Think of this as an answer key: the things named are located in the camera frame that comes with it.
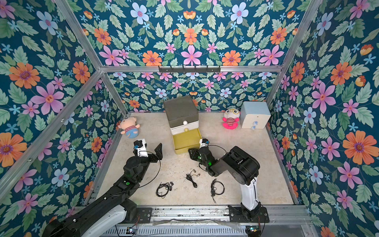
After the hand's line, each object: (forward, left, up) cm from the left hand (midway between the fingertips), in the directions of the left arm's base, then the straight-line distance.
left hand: (155, 143), depth 79 cm
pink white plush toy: (+29, -51, -14) cm, 60 cm away
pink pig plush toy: (+27, +25, -13) cm, 39 cm away
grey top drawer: (+41, -11, -15) cm, 45 cm away
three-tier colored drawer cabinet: (+19, -15, +1) cm, 25 cm away
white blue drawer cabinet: (+21, -63, -5) cm, 67 cm away
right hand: (+3, -18, -16) cm, 24 cm away
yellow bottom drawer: (+12, -14, -19) cm, 26 cm away
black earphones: (-18, -2, -20) cm, 27 cm away
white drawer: (+15, -13, -7) cm, 21 cm away
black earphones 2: (-13, -17, -19) cm, 28 cm away
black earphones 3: (-20, -33, -20) cm, 43 cm away
